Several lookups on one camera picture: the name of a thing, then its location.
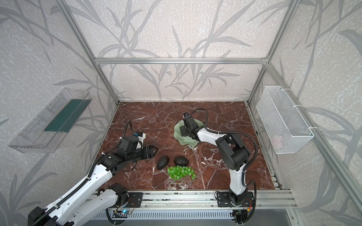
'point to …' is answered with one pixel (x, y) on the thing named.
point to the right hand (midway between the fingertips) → (186, 123)
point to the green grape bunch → (177, 172)
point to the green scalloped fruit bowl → (185, 140)
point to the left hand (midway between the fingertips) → (155, 146)
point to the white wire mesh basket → (286, 130)
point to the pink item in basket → (277, 141)
